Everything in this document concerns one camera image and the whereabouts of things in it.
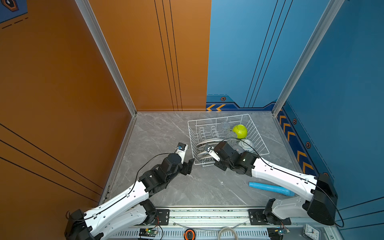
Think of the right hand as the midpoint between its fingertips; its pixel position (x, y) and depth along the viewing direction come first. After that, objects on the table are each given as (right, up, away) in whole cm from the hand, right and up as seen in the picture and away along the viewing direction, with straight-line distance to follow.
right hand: (216, 154), depth 80 cm
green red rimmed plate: (-3, +6, +3) cm, 8 cm away
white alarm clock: (+42, -34, -12) cm, 55 cm away
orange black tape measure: (-14, -34, -13) cm, 39 cm away
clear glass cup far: (+10, +15, +29) cm, 34 cm away
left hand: (-15, 0, -3) cm, 15 cm away
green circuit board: (-34, -35, -9) cm, 50 cm away
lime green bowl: (+20, +12, +21) cm, 31 cm away
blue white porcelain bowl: (+21, +3, +12) cm, 24 cm away
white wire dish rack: (-5, +13, +29) cm, 32 cm away
